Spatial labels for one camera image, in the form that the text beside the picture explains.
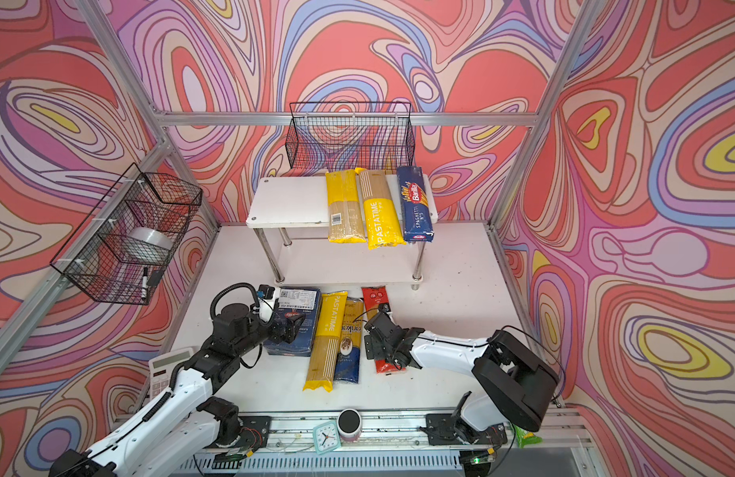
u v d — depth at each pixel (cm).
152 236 74
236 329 62
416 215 70
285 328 72
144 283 72
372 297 96
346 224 69
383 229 68
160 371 82
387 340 66
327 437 71
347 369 82
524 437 72
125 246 70
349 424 71
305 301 89
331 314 91
